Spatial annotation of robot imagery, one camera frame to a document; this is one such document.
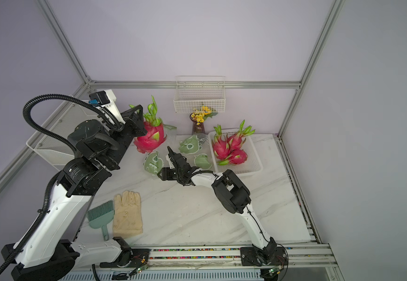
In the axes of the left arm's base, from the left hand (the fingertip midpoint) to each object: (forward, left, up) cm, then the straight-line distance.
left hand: (140, 110), depth 53 cm
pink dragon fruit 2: (+17, -37, -45) cm, 60 cm away
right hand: (+6, +4, -49) cm, 49 cm away
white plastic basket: (+15, -47, -48) cm, 69 cm away
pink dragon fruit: (+28, -38, -43) cm, 64 cm away
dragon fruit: (+23, -29, -40) cm, 55 cm away
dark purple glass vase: (+34, -14, -39) cm, 54 cm away
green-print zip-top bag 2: (+22, -14, -44) cm, 52 cm away
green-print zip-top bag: (+12, +8, -42) cm, 44 cm away
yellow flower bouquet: (+34, -17, -29) cm, 48 cm away
